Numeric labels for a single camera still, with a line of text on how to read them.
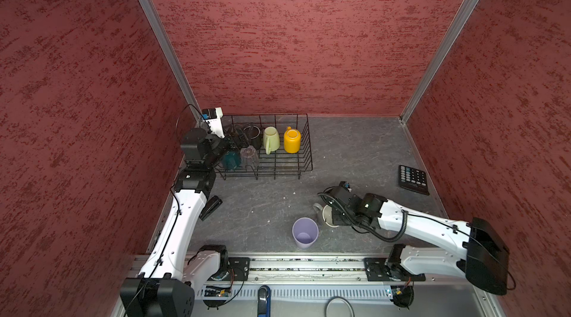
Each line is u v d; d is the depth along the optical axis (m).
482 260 0.39
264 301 0.64
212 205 0.85
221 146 0.62
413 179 0.95
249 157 0.92
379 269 0.74
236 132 0.63
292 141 0.97
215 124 0.62
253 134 0.97
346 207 0.61
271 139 0.98
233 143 0.63
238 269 0.74
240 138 0.64
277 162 1.02
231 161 0.95
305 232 0.81
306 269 0.76
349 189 0.75
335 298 0.69
